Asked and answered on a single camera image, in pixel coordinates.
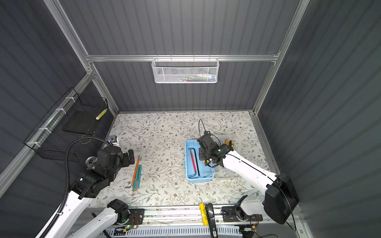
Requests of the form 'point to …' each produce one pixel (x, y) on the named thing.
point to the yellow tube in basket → (101, 114)
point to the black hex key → (196, 159)
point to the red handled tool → (194, 165)
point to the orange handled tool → (135, 172)
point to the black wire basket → (50, 142)
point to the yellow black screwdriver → (230, 143)
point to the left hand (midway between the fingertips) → (121, 152)
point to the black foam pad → (83, 122)
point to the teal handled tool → (137, 180)
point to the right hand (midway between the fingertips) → (205, 153)
